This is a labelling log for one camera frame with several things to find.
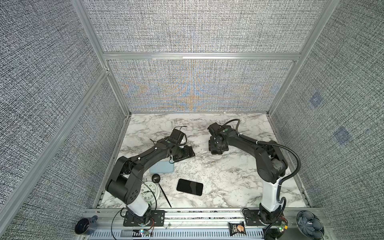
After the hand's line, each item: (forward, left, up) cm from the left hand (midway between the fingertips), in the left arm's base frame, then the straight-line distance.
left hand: (190, 156), depth 88 cm
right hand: (+8, -16, -4) cm, 19 cm away
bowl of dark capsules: (-36, -54, -5) cm, 66 cm away
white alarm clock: (-18, +22, -3) cm, 29 cm away
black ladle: (-10, +20, -6) cm, 23 cm away
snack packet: (-36, -18, -5) cm, 41 cm away
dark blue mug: (-31, +51, -6) cm, 60 cm away
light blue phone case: (-1, +20, -9) cm, 22 cm away
